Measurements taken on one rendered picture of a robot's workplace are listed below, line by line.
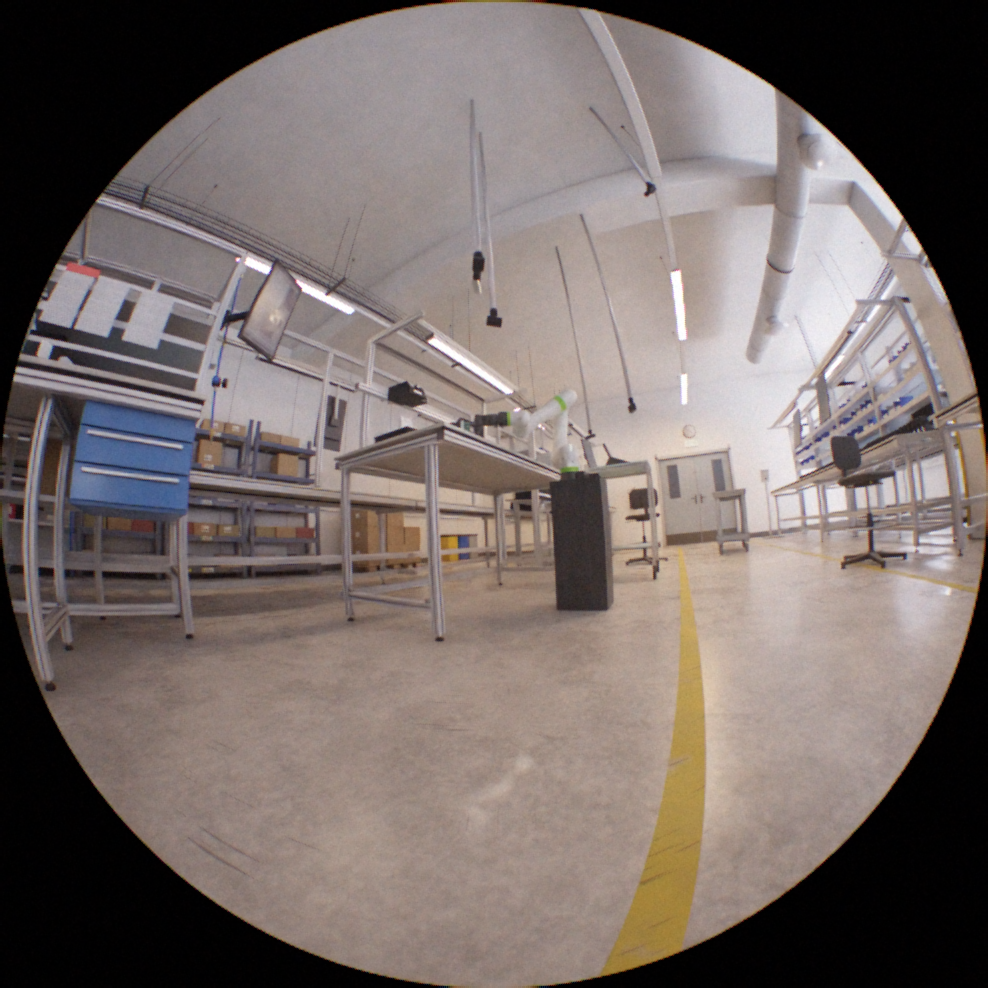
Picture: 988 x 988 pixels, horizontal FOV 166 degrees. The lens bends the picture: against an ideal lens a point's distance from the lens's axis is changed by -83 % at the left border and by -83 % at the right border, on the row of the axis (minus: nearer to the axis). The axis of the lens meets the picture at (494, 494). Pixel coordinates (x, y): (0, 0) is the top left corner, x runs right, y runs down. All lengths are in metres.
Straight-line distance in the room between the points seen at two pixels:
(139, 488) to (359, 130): 3.23
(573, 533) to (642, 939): 1.93
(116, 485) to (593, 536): 2.18
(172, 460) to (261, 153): 3.25
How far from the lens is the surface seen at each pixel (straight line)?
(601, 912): 0.52
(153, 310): 2.11
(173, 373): 1.99
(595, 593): 2.06
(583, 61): 3.48
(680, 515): 8.31
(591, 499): 2.04
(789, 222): 4.22
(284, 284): 2.14
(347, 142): 3.72
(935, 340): 3.95
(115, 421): 1.24
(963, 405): 2.73
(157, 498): 1.20
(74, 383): 1.26
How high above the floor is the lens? 0.46
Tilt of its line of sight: 8 degrees up
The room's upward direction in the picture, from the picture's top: 3 degrees counter-clockwise
